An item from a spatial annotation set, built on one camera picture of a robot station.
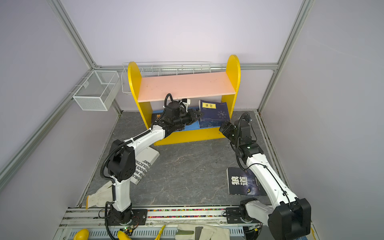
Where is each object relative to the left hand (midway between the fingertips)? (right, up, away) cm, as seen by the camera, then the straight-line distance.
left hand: (205, 115), depth 82 cm
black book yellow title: (-31, 0, +14) cm, 34 cm away
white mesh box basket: (-69, +16, +13) cm, 72 cm away
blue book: (+4, -4, +8) cm, 10 cm away
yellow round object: (-56, -54, -16) cm, 79 cm away
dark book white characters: (+21, -37, +1) cm, 43 cm away
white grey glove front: (-2, -56, -13) cm, 57 cm away
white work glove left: (-57, -45, -1) cm, 72 cm away
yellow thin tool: (-22, -56, -15) cm, 62 cm away
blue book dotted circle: (+5, +3, +6) cm, 9 cm away
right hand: (+11, -6, -3) cm, 13 cm away
